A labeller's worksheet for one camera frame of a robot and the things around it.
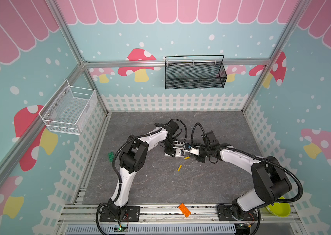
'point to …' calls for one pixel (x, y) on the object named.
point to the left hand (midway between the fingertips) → (172, 151)
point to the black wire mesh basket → (196, 75)
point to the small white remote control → (180, 153)
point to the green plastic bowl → (280, 209)
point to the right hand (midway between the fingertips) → (191, 151)
